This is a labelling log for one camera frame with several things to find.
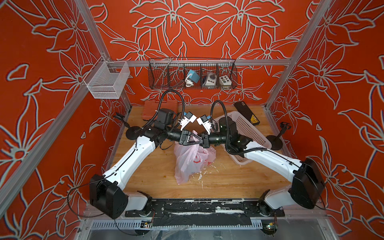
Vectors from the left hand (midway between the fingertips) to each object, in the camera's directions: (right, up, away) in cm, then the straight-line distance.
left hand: (200, 141), depth 64 cm
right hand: (-6, -1, +3) cm, 6 cm away
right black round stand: (+52, -5, +31) cm, 61 cm away
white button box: (+18, +35, +31) cm, 50 cm away
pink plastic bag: (-5, -8, +1) cm, 10 cm away
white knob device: (+8, +35, +27) cm, 45 cm away
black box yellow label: (+38, +18, +52) cm, 67 cm away
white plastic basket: (+33, +4, +36) cm, 49 cm away
